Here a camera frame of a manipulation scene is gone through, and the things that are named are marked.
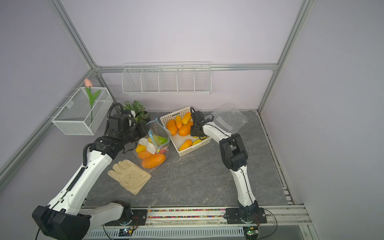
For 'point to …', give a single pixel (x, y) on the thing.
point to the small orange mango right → (143, 154)
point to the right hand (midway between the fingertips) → (194, 131)
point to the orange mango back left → (172, 126)
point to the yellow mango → (196, 142)
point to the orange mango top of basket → (186, 118)
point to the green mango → (159, 139)
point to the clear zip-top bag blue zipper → (152, 150)
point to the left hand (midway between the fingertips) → (150, 127)
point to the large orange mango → (153, 161)
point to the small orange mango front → (187, 143)
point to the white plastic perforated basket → (178, 125)
